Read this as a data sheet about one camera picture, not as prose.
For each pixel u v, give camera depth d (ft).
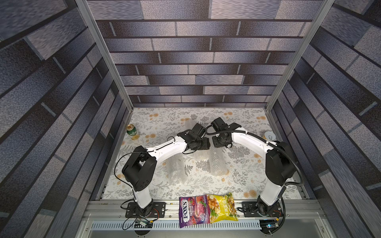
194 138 2.23
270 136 3.16
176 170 2.60
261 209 2.15
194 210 2.33
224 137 2.16
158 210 2.41
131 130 3.09
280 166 1.56
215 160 2.73
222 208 2.34
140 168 1.51
